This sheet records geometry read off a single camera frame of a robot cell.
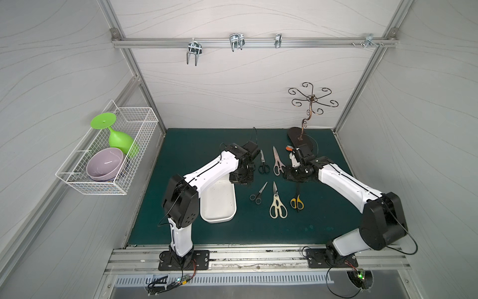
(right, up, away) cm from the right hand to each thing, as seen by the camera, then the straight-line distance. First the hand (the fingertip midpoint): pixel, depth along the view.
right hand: (286, 174), depth 88 cm
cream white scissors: (-4, -16, 0) cm, 17 cm away
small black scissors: (-13, -12, +3) cm, 18 cm away
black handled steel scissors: (-10, +1, +14) cm, 17 cm away
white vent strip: (-5, -37, -17) cm, 41 cm away
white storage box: (-33, -14, +1) cm, 36 cm away
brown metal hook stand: (+15, +37, +5) cm, 40 cm away
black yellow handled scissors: (+5, -14, +1) cm, 15 cm away
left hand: (-19, -3, -5) cm, 20 cm away
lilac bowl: (-68, +8, -26) cm, 73 cm away
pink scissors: (-1, +2, +16) cm, 16 cm away
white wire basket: (-67, +24, -8) cm, 71 cm away
